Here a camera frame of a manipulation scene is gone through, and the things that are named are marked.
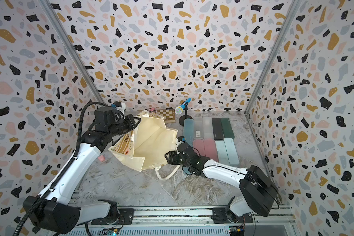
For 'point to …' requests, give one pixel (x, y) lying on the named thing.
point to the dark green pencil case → (227, 128)
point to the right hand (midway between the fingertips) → (168, 156)
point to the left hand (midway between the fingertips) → (142, 118)
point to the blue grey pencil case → (189, 131)
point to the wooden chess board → (169, 115)
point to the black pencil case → (218, 132)
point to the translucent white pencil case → (208, 129)
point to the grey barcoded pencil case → (198, 128)
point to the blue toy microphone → (179, 109)
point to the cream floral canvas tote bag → (144, 146)
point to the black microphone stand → (181, 119)
